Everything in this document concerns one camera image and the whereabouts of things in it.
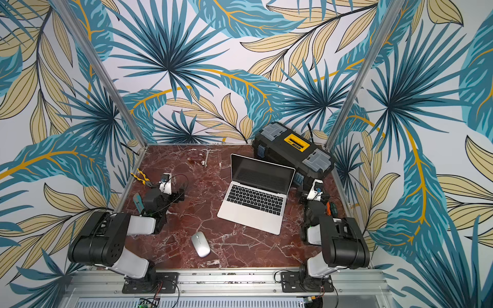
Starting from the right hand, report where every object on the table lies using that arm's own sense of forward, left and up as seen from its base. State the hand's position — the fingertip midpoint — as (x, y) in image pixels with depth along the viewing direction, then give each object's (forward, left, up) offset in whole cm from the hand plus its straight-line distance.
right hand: (301, 183), depth 88 cm
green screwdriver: (-9, -16, -11) cm, 22 cm away
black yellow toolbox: (+21, +8, +4) cm, 23 cm away
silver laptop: (+1, +20, -13) cm, 24 cm away
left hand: (+4, +60, -4) cm, 60 cm away
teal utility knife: (-1, +78, -12) cm, 79 cm away
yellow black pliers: (+10, +78, -10) cm, 79 cm away
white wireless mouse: (-22, +45, -12) cm, 52 cm away
